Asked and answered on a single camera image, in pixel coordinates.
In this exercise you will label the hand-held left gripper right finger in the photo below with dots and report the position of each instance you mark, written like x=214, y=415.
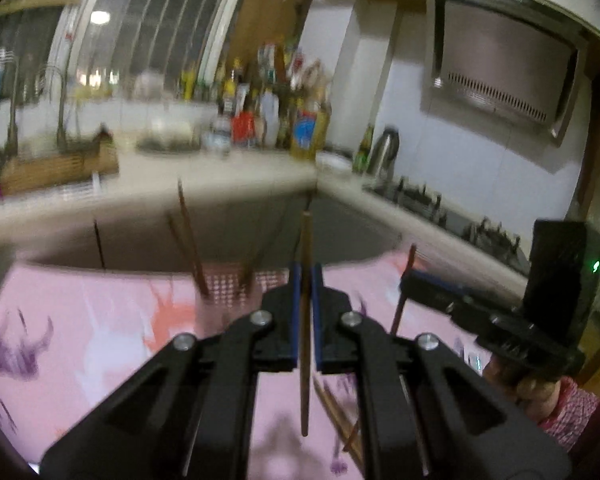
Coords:
x=317, y=310

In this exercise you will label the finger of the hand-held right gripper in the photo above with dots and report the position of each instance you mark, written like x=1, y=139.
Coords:
x=440, y=281
x=440, y=300

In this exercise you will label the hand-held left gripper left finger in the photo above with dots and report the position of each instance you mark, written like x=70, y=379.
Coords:
x=295, y=310

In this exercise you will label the dark wooden chopstick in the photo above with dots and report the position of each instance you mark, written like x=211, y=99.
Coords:
x=401, y=310

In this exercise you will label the light wooden chopstick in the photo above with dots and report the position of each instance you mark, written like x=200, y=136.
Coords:
x=305, y=240

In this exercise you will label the pink smiley utensil holder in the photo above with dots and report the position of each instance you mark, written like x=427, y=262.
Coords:
x=225, y=285

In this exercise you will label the brown wooden chopstick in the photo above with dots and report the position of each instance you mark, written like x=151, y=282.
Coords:
x=330, y=405
x=352, y=442

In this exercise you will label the bundle of wooden chopsticks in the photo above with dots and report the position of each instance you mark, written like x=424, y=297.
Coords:
x=192, y=250

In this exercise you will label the person's right forearm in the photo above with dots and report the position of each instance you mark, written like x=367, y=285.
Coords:
x=570, y=415

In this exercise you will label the person's right hand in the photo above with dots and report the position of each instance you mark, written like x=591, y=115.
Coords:
x=530, y=390

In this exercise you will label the black gas stove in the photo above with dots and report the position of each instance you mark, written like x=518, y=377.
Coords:
x=455, y=215

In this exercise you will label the steel kettle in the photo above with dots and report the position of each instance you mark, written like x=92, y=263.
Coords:
x=386, y=152

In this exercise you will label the white bowl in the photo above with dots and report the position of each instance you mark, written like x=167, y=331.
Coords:
x=334, y=161

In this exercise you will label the green glass bottle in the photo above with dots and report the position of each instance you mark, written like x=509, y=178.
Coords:
x=365, y=150

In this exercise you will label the large cooking oil bottle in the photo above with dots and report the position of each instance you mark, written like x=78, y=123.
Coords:
x=310, y=130

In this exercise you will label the red packet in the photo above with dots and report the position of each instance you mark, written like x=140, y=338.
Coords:
x=245, y=130

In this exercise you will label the patterned small bowl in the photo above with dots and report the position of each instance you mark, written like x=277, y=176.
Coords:
x=216, y=140

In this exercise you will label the pink printed tablecloth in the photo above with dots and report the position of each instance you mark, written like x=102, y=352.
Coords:
x=105, y=335

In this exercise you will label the white plastic jug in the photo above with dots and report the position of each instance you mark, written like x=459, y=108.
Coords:
x=270, y=117

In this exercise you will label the white plastic bag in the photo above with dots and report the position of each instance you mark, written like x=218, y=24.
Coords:
x=172, y=132

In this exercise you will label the steel range hood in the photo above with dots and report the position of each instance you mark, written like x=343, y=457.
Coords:
x=505, y=60

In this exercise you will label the row of condiment bottles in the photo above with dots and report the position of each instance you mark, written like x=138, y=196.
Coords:
x=220, y=85

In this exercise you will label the wooden cutting board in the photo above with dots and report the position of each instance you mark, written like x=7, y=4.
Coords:
x=55, y=167

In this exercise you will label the brown wooden board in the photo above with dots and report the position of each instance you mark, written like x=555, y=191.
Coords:
x=265, y=25

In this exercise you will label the barred window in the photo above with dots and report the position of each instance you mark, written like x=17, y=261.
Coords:
x=155, y=20

